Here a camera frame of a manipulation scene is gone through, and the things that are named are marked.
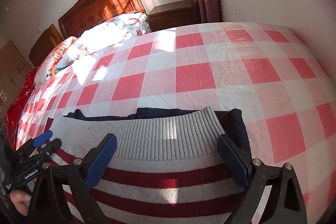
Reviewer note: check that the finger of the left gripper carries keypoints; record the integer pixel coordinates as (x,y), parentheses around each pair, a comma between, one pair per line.
(49,149)
(31,145)

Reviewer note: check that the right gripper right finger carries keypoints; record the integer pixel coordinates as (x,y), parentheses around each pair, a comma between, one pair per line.
(285,202)

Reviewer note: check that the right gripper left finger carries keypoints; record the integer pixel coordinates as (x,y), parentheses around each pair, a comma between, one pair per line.
(48,203)

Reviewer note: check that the striped red grey navy sweater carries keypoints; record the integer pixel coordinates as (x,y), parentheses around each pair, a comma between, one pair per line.
(164,170)

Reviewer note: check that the person left hand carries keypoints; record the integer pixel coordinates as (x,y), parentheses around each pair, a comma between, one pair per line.
(19,199)

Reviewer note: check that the red floral bed sheet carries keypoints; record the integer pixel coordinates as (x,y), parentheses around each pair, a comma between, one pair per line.
(15,110)

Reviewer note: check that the pink floral pillow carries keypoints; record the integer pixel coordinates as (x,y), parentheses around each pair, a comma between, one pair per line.
(44,72)

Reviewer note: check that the wooden wardrobe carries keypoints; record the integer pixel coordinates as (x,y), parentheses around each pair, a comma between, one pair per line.
(13,72)

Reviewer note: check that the pink checkered bed sheet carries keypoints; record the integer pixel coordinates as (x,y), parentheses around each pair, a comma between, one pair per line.
(268,72)

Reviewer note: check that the floral folded quilt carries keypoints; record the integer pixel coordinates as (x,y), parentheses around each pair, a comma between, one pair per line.
(109,33)

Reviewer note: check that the carved wooden headboard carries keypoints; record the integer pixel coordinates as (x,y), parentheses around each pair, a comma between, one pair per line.
(86,14)

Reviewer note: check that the wooden nightstand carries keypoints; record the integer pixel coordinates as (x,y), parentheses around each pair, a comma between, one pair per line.
(173,14)

